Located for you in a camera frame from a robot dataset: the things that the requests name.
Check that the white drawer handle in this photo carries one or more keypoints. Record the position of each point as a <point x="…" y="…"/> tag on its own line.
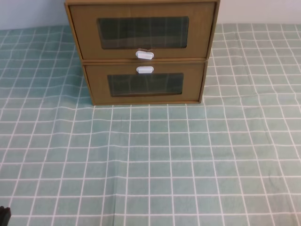
<point x="145" y="69"/>
<point x="144" y="55"/>

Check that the brown cardboard drawer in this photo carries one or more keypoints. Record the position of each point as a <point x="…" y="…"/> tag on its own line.
<point x="117" y="29"/>
<point x="122" y="84"/>

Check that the cyan checkered tablecloth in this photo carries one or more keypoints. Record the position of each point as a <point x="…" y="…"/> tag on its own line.
<point x="233" y="160"/>

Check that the brown cardboard shoebox cabinet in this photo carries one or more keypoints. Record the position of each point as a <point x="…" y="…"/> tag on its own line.
<point x="143" y="51"/>

